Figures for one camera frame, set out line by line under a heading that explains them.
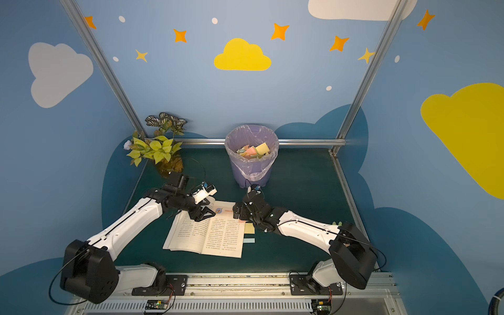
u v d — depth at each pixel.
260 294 0.74
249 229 0.88
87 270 0.40
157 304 0.72
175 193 0.65
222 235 0.87
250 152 1.01
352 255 0.43
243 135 0.97
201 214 0.72
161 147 0.88
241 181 0.91
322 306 0.72
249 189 0.80
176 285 0.75
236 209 0.75
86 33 0.74
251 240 0.86
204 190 0.72
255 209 0.63
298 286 0.74
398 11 0.70
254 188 0.78
